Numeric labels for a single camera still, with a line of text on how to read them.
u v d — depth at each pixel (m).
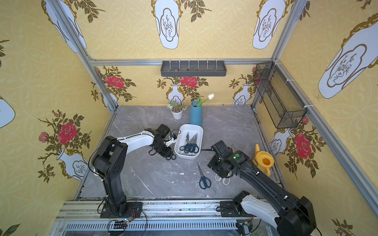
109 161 0.50
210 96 0.90
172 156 0.93
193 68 0.92
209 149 0.96
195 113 0.95
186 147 0.95
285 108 0.73
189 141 1.00
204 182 0.82
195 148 0.95
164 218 0.73
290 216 0.38
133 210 0.72
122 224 0.71
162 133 0.80
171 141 0.86
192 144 0.96
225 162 0.57
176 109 1.09
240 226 0.71
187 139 1.01
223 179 0.84
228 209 0.73
